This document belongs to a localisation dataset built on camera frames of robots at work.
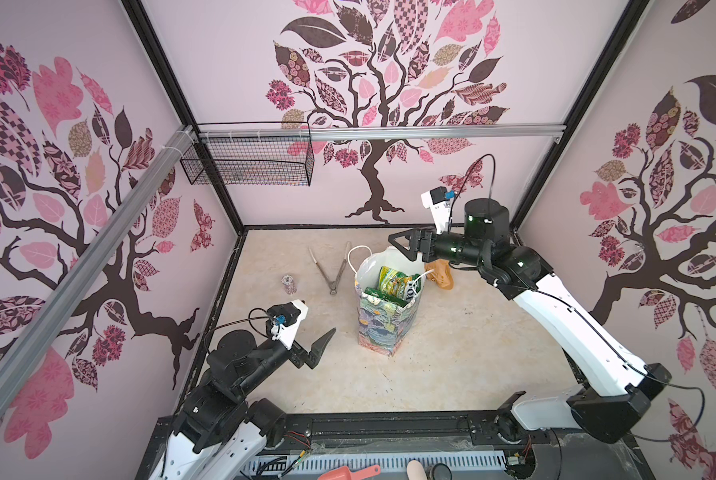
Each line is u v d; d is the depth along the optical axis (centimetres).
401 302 71
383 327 76
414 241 55
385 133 94
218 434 43
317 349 54
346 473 67
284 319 50
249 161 122
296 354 54
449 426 76
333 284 101
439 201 55
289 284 97
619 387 38
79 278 53
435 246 56
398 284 89
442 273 97
